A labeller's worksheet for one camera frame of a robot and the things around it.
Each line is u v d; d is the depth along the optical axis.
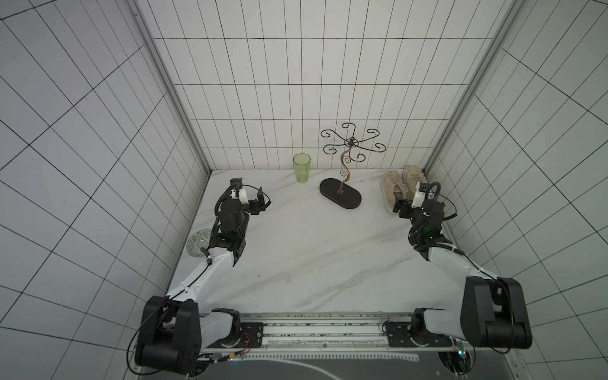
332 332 0.74
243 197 0.71
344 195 1.10
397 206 0.80
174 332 0.40
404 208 0.78
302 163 1.07
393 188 1.03
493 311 0.42
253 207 0.73
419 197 0.76
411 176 1.12
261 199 0.79
